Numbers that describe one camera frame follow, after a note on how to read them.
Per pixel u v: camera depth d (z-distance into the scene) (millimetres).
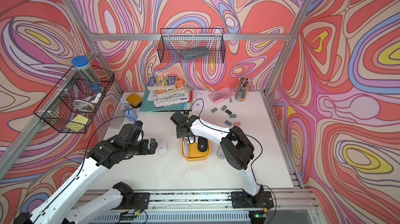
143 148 650
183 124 664
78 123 635
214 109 1102
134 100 1078
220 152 878
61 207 389
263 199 691
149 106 1111
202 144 885
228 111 1078
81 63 698
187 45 1013
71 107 740
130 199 676
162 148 885
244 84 1034
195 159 851
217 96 1162
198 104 1113
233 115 1058
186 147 852
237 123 1019
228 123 1015
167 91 1052
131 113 979
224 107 1109
